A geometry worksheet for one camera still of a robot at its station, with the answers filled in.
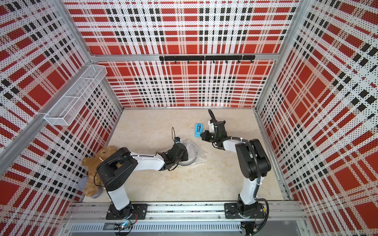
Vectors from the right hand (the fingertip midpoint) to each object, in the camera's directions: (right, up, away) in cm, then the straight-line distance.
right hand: (202, 134), depth 96 cm
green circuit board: (-42, -44, -25) cm, 66 cm away
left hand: (-9, -13, -2) cm, 16 cm away
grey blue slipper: (-68, -28, -16) cm, 75 cm away
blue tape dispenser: (-2, +2, +8) cm, 9 cm away
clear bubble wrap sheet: (-4, -13, -3) cm, 14 cm away
